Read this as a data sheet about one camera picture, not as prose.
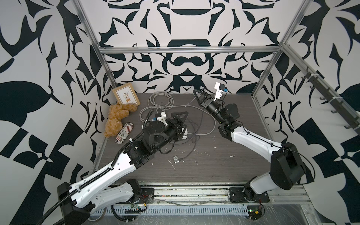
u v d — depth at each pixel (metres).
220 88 0.65
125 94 1.05
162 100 1.18
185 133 0.96
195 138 0.95
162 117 0.62
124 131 0.94
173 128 0.56
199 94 0.65
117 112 0.99
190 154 0.89
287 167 0.44
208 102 0.61
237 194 0.74
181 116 0.59
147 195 0.74
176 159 0.86
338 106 0.55
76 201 0.38
